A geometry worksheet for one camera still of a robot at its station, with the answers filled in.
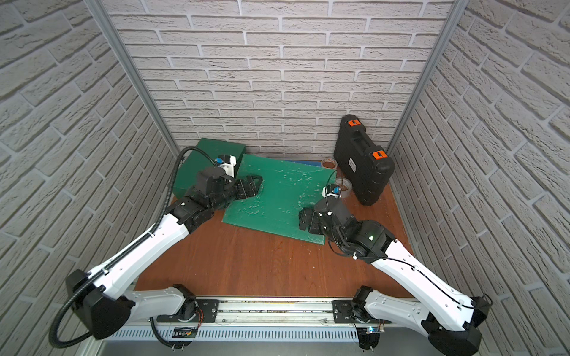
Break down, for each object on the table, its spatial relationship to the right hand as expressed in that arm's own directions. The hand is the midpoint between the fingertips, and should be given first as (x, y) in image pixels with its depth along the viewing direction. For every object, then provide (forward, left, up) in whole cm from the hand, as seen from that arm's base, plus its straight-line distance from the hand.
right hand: (312, 216), depth 69 cm
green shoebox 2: (+40, +53, -13) cm, 68 cm away
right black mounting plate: (-23, -10, -26) cm, 36 cm away
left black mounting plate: (-20, +37, -25) cm, 49 cm away
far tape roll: (+47, -17, -26) cm, 57 cm away
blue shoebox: (+47, -10, -25) cm, 54 cm away
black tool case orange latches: (+25, -26, -6) cm, 36 cm away
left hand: (+13, +17, +5) cm, 22 cm away
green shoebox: (+8, +8, +5) cm, 12 cm away
